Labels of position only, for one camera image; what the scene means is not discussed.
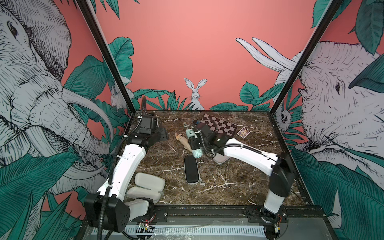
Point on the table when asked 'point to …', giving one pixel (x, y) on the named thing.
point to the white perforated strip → (147, 229)
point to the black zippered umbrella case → (191, 169)
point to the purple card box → (243, 132)
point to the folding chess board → (220, 126)
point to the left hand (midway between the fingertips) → (163, 130)
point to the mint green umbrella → (197, 153)
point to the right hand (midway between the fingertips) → (188, 139)
